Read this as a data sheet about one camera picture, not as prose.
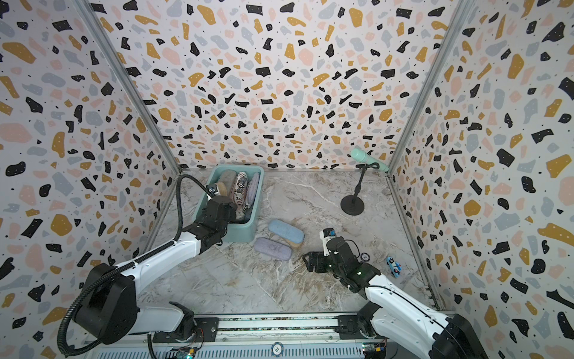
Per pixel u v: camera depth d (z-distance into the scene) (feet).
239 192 3.02
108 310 1.33
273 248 2.95
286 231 3.02
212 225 2.13
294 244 3.02
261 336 2.39
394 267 2.87
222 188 2.75
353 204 3.51
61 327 1.14
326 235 2.46
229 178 3.13
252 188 2.96
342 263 2.04
